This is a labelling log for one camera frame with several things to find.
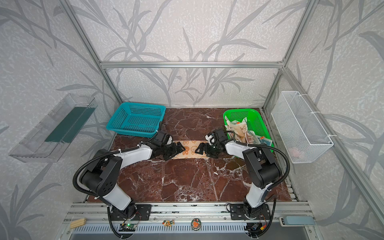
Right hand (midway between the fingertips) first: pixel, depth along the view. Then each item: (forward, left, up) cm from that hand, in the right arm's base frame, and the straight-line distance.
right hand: (201, 149), depth 92 cm
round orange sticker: (-38, +3, -3) cm, 39 cm away
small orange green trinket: (-38, +16, -3) cm, 41 cm away
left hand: (0, +12, +1) cm, 12 cm away
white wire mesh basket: (-11, -43, +31) cm, 53 cm away
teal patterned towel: (+6, -40, 0) cm, 40 cm away
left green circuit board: (-40, +36, -5) cm, 54 cm away
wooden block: (-38, +59, -3) cm, 70 cm away
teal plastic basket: (+28, +48, -4) cm, 56 cm away
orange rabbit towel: (+3, +7, -3) cm, 8 cm away
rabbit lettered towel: (+14, -25, -1) cm, 29 cm away
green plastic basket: (+23, -39, -1) cm, 45 cm away
